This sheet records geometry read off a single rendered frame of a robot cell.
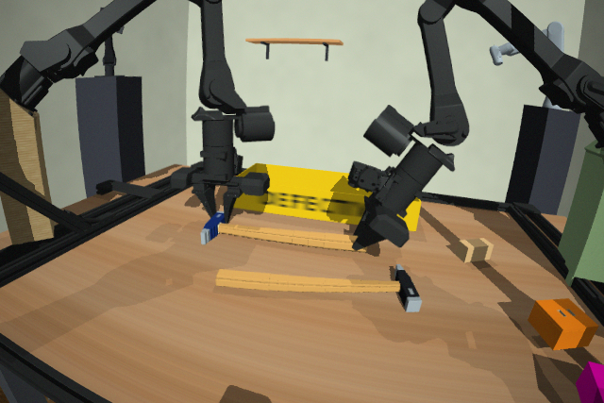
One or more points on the orange box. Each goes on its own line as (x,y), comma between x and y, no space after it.
(562,324)

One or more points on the tan wooden block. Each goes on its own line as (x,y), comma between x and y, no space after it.
(474,250)

